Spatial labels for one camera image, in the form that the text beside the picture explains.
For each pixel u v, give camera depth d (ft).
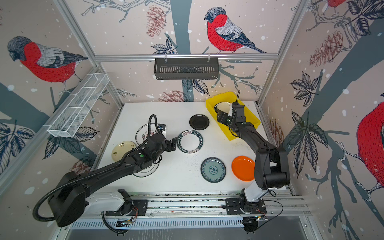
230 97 3.79
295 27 2.60
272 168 1.48
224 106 3.76
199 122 3.54
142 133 3.36
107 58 2.94
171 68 3.51
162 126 2.36
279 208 2.44
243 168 2.81
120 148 3.11
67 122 2.34
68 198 1.32
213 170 2.82
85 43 2.78
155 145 2.04
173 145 2.50
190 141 3.15
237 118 2.29
